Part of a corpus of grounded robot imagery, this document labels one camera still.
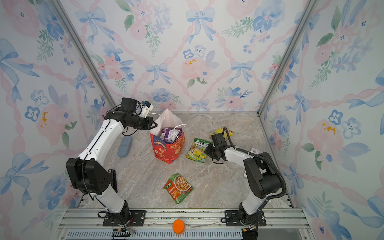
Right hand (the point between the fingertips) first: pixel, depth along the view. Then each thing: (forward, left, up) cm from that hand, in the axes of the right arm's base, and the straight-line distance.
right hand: (205, 150), depth 96 cm
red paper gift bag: (-8, +22, +11) cm, 26 cm away
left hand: (+4, +28, +21) cm, 35 cm away
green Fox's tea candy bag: (-1, +6, 0) cm, 6 cm away
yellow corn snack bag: (+16, -11, 0) cm, 20 cm away
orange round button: (-41, +13, +5) cm, 44 cm away
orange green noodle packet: (-22, +16, -2) cm, 28 cm away
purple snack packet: (0, +22, +15) cm, 26 cm away
